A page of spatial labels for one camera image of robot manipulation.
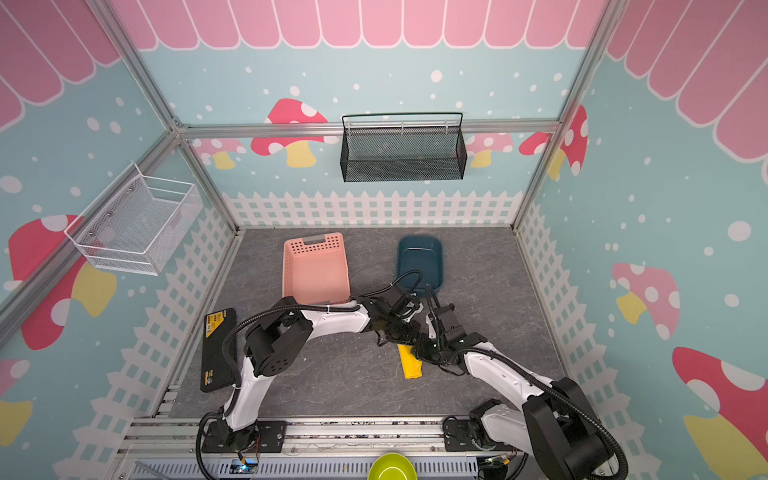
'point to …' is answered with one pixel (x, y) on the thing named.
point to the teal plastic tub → (422, 253)
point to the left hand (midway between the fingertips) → (420, 347)
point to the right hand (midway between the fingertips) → (411, 349)
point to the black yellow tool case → (215, 373)
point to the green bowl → (392, 466)
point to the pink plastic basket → (316, 273)
